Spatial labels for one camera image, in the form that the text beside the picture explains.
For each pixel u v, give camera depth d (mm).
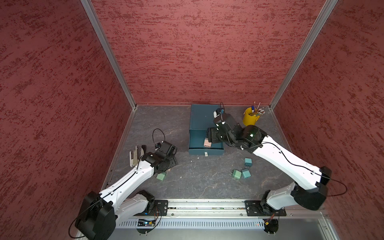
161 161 585
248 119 1035
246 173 844
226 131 499
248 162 871
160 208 742
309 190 407
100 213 388
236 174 831
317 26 774
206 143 789
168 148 646
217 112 623
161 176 828
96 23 761
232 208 757
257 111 952
